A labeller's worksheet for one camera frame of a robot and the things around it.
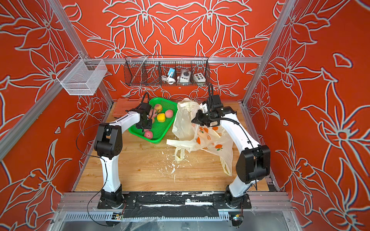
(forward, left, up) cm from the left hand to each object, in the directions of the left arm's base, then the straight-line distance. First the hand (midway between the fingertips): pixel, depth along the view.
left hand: (147, 125), depth 102 cm
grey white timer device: (+20, -27, +30) cm, 45 cm away
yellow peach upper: (+6, -10, +2) cm, 12 cm away
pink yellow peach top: (+16, -6, +3) cm, 17 cm away
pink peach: (+9, -15, +3) cm, 18 cm away
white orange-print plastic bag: (-10, -31, +3) cm, 33 cm away
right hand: (-9, -31, +20) cm, 37 cm away
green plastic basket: (-1, -8, -3) cm, 9 cm away
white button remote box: (+23, -36, +27) cm, 50 cm away
